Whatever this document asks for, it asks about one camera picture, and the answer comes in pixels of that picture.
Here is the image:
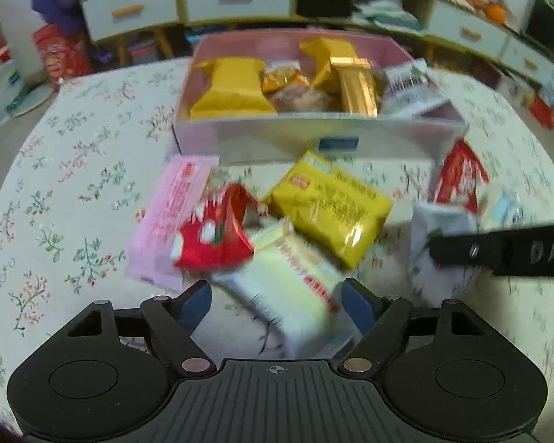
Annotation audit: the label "floral tablecloth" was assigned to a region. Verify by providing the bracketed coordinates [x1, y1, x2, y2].
[0, 56, 554, 430]

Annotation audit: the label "white packet fine print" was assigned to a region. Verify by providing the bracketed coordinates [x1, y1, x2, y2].
[379, 58, 449, 117]

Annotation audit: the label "yellow plain snack packet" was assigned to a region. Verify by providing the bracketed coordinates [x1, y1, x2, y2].
[189, 56, 278, 119]
[299, 38, 376, 95]

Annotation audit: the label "purple plush figure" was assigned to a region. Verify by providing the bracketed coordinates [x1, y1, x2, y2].
[31, 0, 82, 34]

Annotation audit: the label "gold bar packet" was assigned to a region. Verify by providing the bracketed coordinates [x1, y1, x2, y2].
[329, 54, 380, 117]

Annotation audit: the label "red candy packet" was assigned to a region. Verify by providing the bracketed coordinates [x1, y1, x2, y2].
[430, 138, 491, 214]
[172, 183, 260, 272]

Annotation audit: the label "orange fruit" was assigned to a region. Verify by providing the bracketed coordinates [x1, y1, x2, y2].
[484, 2, 509, 25]

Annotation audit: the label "stack of papers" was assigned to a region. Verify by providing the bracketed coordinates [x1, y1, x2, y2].
[355, 0, 424, 34]

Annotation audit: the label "pink snack packet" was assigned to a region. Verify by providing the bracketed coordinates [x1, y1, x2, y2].
[126, 156, 219, 290]

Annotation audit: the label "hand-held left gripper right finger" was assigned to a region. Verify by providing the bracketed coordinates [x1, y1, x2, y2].
[339, 278, 495, 376]

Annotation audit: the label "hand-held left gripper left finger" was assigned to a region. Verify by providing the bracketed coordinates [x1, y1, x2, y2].
[60, 281, 215, 377]

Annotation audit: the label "cream white snack packet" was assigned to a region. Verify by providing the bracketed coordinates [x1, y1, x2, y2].
[211, 216, 347, 360]

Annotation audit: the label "pink cardboard box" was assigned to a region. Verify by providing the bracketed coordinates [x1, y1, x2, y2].
[172, 29, 470, 168]

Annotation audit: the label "white packet black characters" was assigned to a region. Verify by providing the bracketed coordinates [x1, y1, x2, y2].
[407, 202, 485, 289]

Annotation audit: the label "long wooden console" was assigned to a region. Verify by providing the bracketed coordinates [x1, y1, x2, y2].
[294, 0, 554, 77]

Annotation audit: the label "white plastic bag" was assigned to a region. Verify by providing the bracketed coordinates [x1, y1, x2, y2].
[0, 61, 29, 128]

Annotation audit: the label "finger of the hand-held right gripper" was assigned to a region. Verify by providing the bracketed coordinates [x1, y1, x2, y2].
[428, 230, 504, 274]

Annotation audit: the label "orange cracker packet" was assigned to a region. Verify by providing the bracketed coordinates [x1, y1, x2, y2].
[261, 61, 331, 113]

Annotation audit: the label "round white base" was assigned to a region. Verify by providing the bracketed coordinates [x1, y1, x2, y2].
[6, 85, 55, 117]

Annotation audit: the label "yellow labelled snack packet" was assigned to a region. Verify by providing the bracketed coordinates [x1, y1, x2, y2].
[262, 149, 394, 269]

